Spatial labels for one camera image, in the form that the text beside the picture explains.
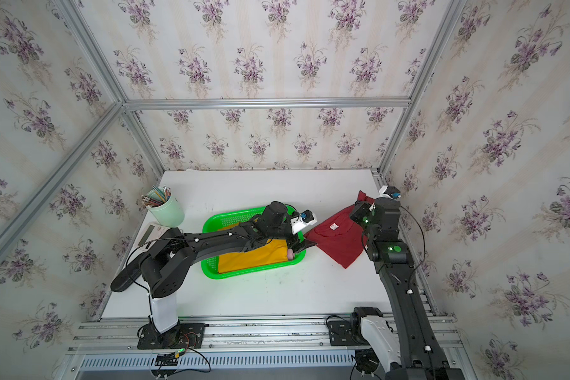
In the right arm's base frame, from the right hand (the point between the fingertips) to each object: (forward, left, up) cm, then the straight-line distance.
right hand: (359, 202), depth 75 cm
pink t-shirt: (-8, +22, -23) cm, 33 cm away
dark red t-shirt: (-5, +5, -12) cm, 15 cm away
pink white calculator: (0, +80, -23) cm, 83 cm away
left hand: (-5, +13, -13) cm, 20 cm away
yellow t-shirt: (-8, +28, -20) cm, 35 cm away
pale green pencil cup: (+5, +71, -16) cm, 73 cm away
